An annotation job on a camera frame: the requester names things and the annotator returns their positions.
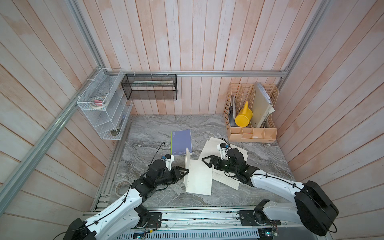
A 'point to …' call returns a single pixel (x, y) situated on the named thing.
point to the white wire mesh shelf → (109, 123)
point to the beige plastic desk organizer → (267, 132)
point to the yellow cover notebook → (198, 180)
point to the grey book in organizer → (232, 113)
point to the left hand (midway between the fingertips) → (187, 174)
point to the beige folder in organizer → (262, 106)
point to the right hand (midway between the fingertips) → (206, 160)
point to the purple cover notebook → (180, 141)
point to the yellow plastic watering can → (244, 116)
